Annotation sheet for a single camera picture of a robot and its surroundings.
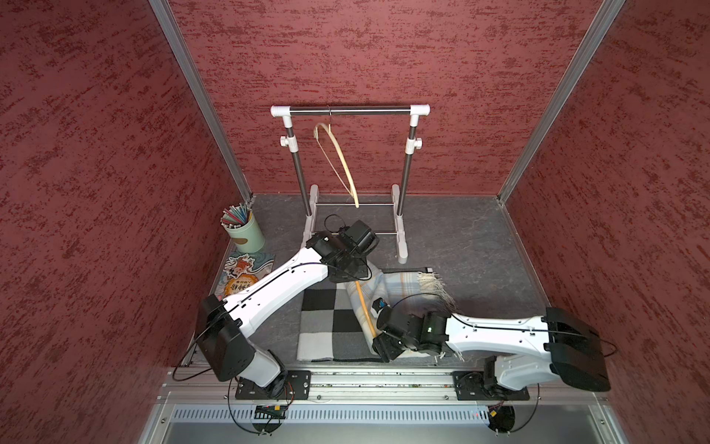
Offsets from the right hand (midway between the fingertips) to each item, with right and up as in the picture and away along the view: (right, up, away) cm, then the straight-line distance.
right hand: (385, 348), depth 78 cm
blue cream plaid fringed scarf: (+10, +13, +12) cm, 20 cm away
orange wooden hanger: (-6, +12, -2) cm, 13 cm away
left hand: (-9, +20, -1) cm, 22 cm away
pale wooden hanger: (-10, +46, -4) cm, 48 cm away
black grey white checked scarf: (-17, +3, +6) cm, 18 cm away
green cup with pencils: (-47, +35, +13) cm, 60 cm away
